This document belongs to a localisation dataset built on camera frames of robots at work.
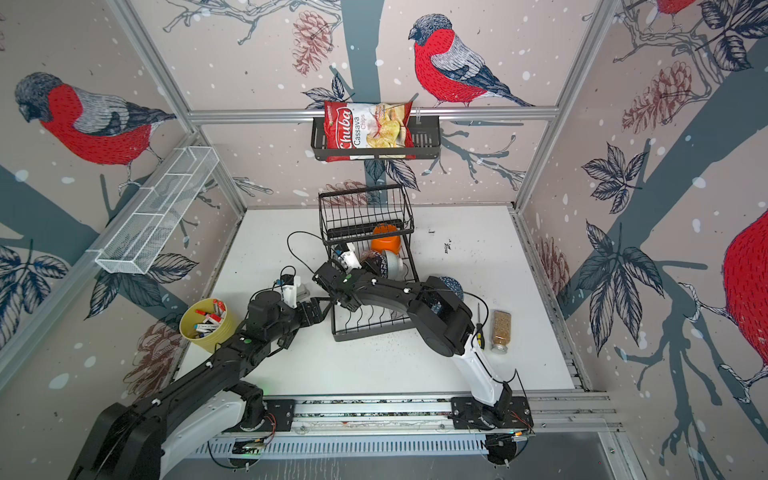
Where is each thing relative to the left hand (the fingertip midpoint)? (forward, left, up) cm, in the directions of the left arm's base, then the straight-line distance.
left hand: (323, 303), depth 82 cm
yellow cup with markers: (-5, +31, -1) cm, 31 cm away
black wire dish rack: (+26, -7, +8) cm, 28 cm away
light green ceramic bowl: (+15, -20, -3) cm, 25 cm away
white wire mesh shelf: (+10, +44, +19) cm, 49 cm away
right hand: (+12, -14, 0) cm, 19 cm away
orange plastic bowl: (+23, -20, -2) cm, 30 cm away
